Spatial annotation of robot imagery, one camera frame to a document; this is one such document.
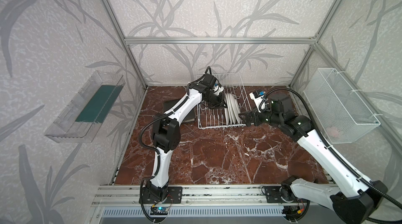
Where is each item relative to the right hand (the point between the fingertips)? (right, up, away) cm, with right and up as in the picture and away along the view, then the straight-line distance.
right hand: (247, 106), depth 74 cm
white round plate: (-8, -3, +13) cm, 15 cm away
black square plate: (-30, -8, +23) cm, 39 cm away
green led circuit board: (-41, -49, -2) cm, 64 cm away
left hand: (-7, +2, +12) cm, 13 cm away
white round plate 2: (-6, -4, +13) cm, 15 cm away
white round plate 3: (-3, -2, +17) cm, 17 cm away
